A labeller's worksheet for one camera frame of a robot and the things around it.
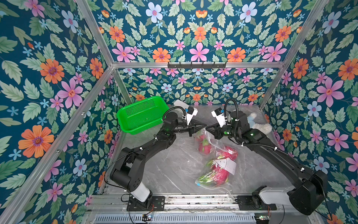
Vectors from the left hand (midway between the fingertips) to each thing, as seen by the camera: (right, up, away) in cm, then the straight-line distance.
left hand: (205, 125), depth 73 cm
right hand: (+3, 0, +2) cm, 3 cm away
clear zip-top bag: (+14, -23, +5) cm, 27 cm away
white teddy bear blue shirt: (+48, +1, +38) cm, 62 cm away
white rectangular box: (-17, +17, +42) cm, 49 cm away
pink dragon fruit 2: (+14, -16, +8) cm, 23 cm away
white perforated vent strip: (-15, -48, -2) cm, 50 cm away
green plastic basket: (-48, +6, +41) cm, 63 cm away
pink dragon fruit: (0, -13, +8) cm, 15 cm away
